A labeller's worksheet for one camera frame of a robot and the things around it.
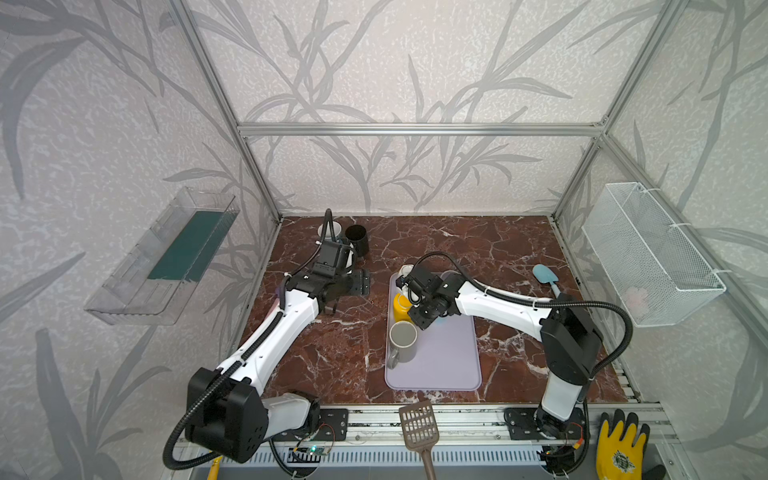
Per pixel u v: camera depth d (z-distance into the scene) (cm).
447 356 85
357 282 73
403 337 77
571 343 46
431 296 66
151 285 64
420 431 71
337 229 102
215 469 67
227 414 39
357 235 103
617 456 68
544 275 102
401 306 84
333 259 62
